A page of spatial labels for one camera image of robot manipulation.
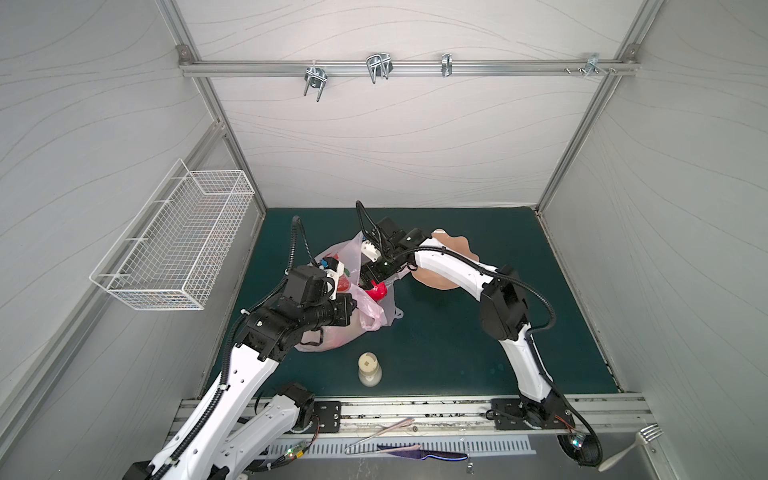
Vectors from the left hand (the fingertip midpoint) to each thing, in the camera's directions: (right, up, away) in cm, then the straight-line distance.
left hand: (361, 299), depth 70 cm
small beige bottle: (+2, -18, +1) cm, 18 cm away
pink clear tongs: (+11, -32, +3) cm, 34 cm away
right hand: (0, +4, +18) cm, 19 cm away
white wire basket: (-45, +13, 0) cm, 47 cm away
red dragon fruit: (+4, 0, +13) cm, 13 cm away
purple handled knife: (+13, -36, 0) cm, 38 cm away
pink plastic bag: (+3, -1, 0) cm, 4 cm away
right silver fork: (+70, -33, +1) cm, 77 cm away
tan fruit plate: (+32, +12, +34) cm, 48 cm away
